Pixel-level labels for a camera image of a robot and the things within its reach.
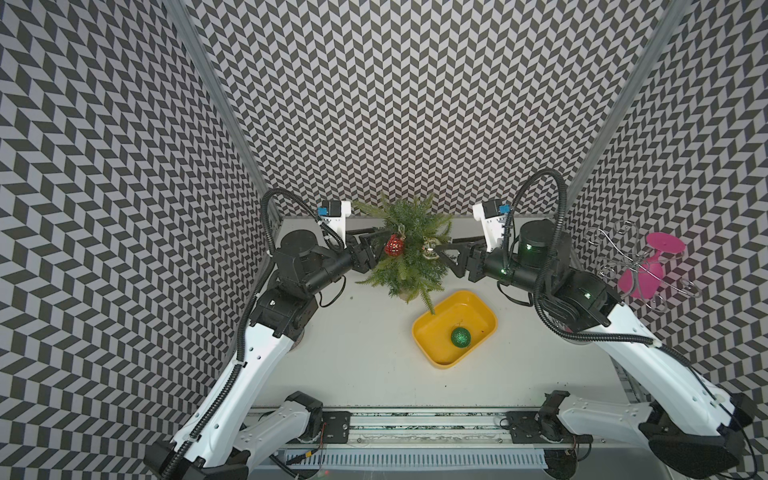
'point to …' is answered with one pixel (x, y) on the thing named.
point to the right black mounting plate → (524, 428)
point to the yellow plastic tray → (432, 332)
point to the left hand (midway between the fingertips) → (383, 236)
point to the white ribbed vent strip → (352, 458)
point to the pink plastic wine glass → (642, 280)
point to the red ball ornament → (394, 245)
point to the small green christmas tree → (406, 265)
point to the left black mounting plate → (337, 426)
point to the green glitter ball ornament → (460, 337)
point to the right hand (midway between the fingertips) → (446, 252)
